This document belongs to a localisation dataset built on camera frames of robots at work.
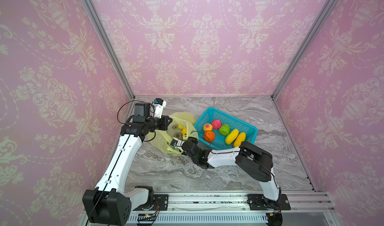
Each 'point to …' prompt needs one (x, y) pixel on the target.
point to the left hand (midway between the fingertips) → (172, 120)
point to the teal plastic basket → (219, 143)
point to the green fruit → (224, 129)
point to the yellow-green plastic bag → (161, 140)
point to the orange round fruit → (209, 136)
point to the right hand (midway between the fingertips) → (185, 137)
